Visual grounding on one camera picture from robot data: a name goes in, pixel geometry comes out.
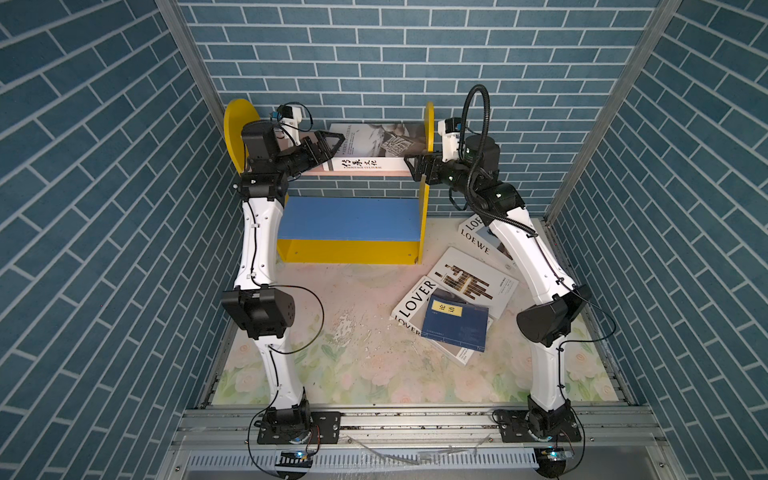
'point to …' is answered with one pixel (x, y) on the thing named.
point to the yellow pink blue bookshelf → (344, 216)
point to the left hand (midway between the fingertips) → (336, 142)
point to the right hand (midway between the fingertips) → (413, 152)
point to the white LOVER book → (411, 316)
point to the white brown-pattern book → (472, 281)
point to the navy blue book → (451, 320)
